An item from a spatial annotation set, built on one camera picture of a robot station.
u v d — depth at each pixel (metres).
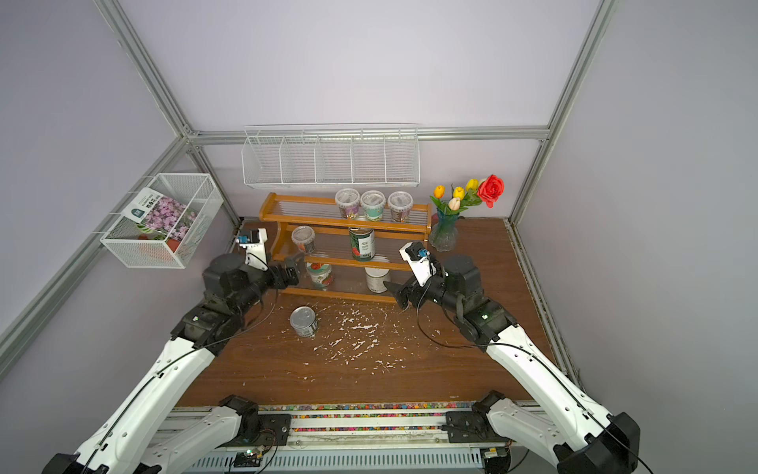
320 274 0.94
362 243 0.83
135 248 0.77
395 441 0.73
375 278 0.93
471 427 0.74
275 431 0.74
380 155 1.03
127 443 0.39
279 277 0.63
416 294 0.62
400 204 0.78
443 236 1.07
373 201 0.78
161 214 0.74
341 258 0.90
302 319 0.89
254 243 0.60
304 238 0.87
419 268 0.60
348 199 0.79
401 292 0.61
